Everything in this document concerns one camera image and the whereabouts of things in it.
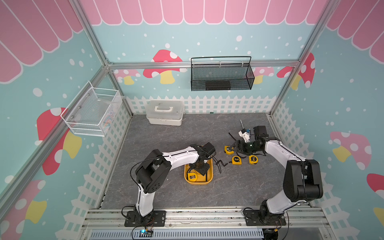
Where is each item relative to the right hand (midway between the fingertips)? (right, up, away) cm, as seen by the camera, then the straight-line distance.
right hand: (234, 149), depth 90 cm
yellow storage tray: (-16, -17, -2) cm, 24 cm away
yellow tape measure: (+13, -7, +4) cm, 15 cm away
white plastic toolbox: (-45, +24, +17) cm, 54 cm away
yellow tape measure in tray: (-25, -16, -4) cm, 30 cm away
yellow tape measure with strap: (+2, -7, +3) cm, 8 cm away
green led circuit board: (-48, -39, -17) cm, 65 cm away
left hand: (-21, -13, 0) cm, 25 cm away
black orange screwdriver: (+12, +14, +23) cm, 29 cm away
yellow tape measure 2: (-3, -3, +7) cm, 8 cm away
